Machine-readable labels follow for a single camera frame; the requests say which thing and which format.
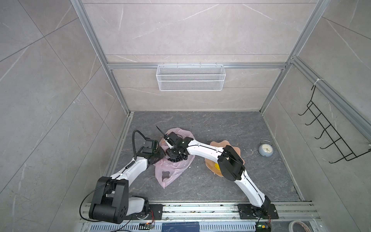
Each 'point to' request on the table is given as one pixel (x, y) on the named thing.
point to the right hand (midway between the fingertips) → (170, 151)
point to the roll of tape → (291, 225)
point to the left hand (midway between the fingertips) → (163, 149)
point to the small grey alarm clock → (265, 149)
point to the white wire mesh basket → (189, 78)
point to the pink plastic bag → (168, 171)
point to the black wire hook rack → (348, 154)
